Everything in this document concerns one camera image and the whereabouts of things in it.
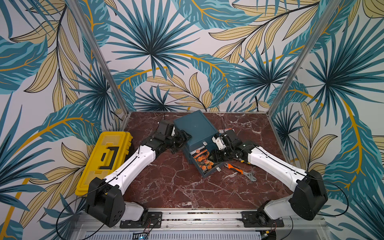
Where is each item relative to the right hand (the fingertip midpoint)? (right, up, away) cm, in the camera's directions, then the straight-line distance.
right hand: (211, 157), depth 82 cm
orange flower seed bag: (-5, -1, +4) cm, 7 cm away
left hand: (-12, +9, -3) cm, 15 cm away
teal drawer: (+2, -6, 0) cm, 6 cm away
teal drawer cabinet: (-7, +5, +2) cm, 9 cm away
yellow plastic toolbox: (-54, +4, -2) cm, 54 cm away
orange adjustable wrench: (+24, -12, +6) cm, 27 cm away
